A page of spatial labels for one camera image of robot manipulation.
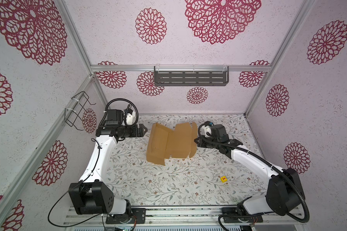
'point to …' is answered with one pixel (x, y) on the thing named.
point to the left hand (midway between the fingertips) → (140, 131)
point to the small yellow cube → (224, 179)
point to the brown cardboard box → (163, 143)
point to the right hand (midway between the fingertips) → (193, 138)
